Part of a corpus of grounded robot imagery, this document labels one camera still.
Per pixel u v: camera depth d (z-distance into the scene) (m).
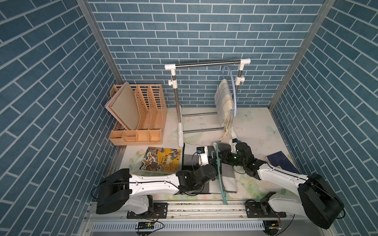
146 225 0.72
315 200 0.42
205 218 0.73
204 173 0.53
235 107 0.74
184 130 1.06
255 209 0.74
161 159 0.91
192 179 0.57
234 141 0.81
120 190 0.45
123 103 0.96
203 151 0.66
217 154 0.83
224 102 0.85
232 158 0.76
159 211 0.74
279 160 0.92
